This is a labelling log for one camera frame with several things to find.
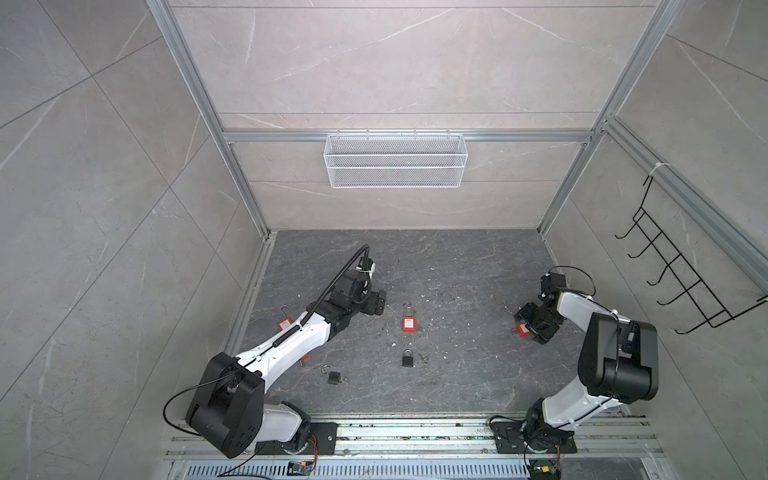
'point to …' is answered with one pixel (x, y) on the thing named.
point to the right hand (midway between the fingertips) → (523, 322)
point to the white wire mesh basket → (390, 161)
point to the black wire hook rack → (694, 291)
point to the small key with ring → (424, 359)
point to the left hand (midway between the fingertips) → (371, 284)
